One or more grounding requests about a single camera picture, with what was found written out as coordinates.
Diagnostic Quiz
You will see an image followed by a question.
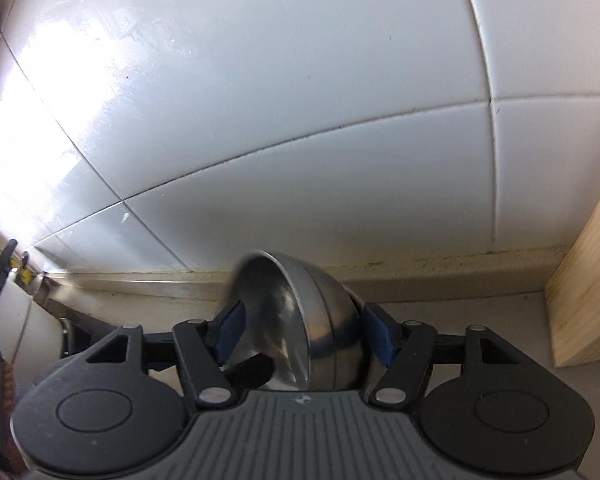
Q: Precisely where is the steel bowl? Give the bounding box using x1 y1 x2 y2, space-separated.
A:
225 250 363 391

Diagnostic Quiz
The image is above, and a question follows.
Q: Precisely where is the large aluminium steamer pot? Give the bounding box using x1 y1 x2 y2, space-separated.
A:
0 240 64 392

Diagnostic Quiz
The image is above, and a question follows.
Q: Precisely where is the wooden knife block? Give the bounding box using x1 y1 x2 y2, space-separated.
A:
544 201 600 367

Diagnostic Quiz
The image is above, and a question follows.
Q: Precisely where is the black glass gas stove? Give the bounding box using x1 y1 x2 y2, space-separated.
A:
44 299 119 359

